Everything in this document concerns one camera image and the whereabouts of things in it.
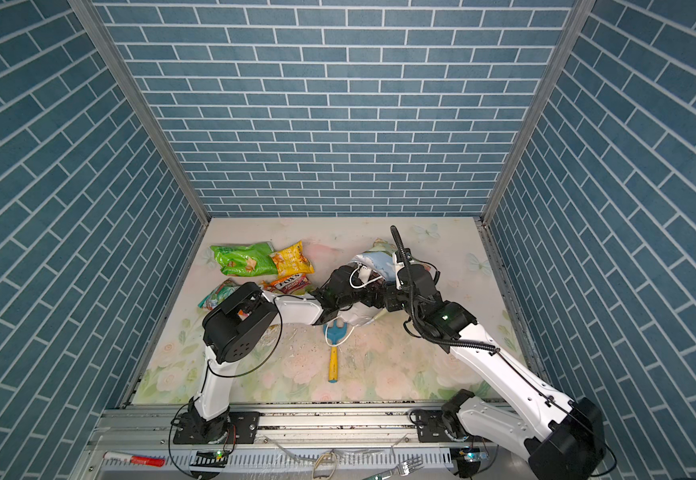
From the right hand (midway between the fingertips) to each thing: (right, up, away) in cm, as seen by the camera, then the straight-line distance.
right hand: (388, 278), depth 78 cm
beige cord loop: (-17, -42, -8) cm, 46 cm away
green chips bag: (-43, +4, +20) cm, 48 cm away
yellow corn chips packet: (-31, +3, +24) cm, 40 cm away
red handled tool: (-60, -41, -9) cm, 74 cm away
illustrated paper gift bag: (-3, +3, +4) cm, 6 cm away
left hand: (0, -4, +15) cm, 15 cm away
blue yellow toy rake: (-15, -18, +9) cm, 25 cm away
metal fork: (+3, -43, -10) cm, 44 cm away
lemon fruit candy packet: (-32, -4, +19) cm, 37 cm away
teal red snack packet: (-53, -7, +15) cm, 55 cm away
